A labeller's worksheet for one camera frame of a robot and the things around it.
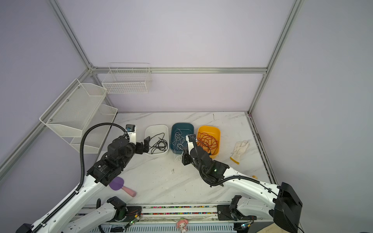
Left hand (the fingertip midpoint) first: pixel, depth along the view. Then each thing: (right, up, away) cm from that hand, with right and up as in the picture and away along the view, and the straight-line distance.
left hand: (139, 137), depth 73 cm
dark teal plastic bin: (+23, +4, +36) cm, 43 cm away
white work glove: (+60, -11, +25) cm, 66 cm away
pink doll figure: (+22, -42, -4) cm, 47 cm away
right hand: (+21, -6, +2) cm, 22 cm away
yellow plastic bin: (+45, +2, +37) cm, 58 cm away
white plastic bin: (-2, +2, +33) cm, 33 cm away
